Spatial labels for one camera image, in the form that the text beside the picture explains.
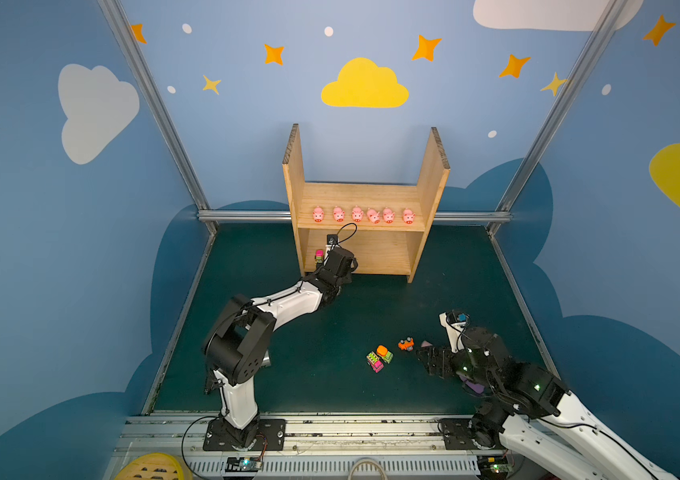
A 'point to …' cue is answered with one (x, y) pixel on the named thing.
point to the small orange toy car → (407, 344)
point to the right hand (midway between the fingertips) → (430, 345)
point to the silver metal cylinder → (266, 360)
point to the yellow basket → (152, 466)
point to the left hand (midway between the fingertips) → (342, 261)
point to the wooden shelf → (386, 226)
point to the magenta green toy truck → (374, 362)
